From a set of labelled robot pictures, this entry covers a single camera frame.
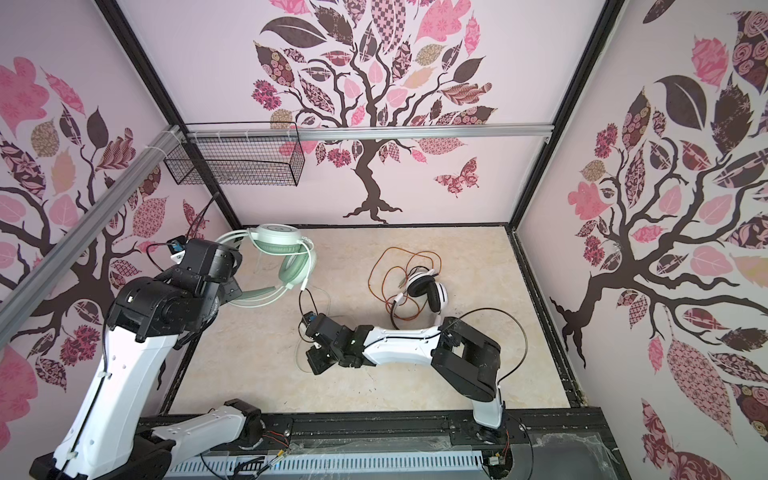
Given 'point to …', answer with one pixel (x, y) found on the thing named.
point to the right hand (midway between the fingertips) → (308, 354)
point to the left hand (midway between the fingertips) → (218, 289)
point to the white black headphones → (424, 283)
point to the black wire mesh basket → (242, 153)
